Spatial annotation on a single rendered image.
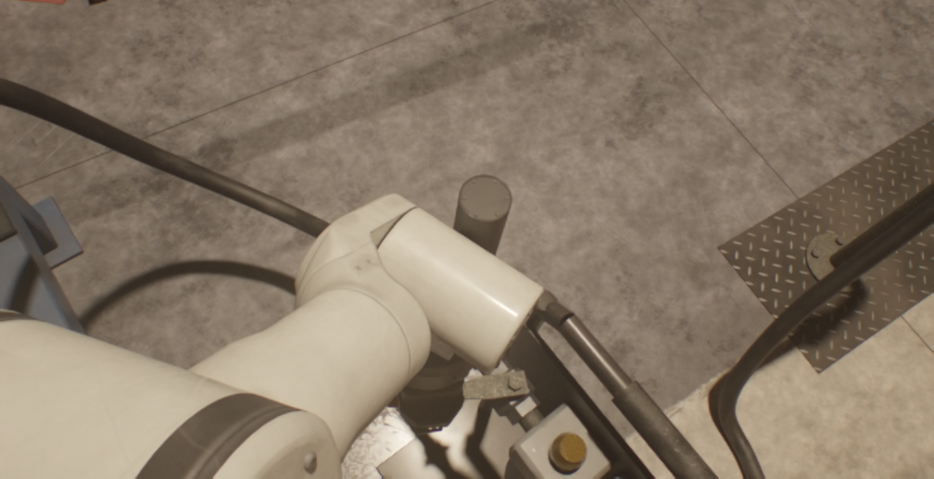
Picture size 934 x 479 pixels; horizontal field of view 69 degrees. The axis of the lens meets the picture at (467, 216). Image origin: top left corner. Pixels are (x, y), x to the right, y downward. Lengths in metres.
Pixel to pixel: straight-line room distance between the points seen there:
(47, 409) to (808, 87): 1.74
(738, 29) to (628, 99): 0.38
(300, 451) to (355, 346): 0.12
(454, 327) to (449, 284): 0.03
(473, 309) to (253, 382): 0.17
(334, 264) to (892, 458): 1.28
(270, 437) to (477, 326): 0.24
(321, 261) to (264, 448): 0.20
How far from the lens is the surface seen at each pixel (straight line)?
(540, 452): 0.78
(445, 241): 0.42
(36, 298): 1.16
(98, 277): 1.43
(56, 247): 1.47
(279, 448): 0.19
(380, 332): 0.33
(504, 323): 0.40
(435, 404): 0.60
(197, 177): 1.11
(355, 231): 0.39
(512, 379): 0.78
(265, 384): 0.27
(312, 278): 0.38
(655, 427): 0.70
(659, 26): 1.79
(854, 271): 1.15
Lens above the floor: 1.22
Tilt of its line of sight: 62 degrees down
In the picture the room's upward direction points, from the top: 11 degrees clockwise
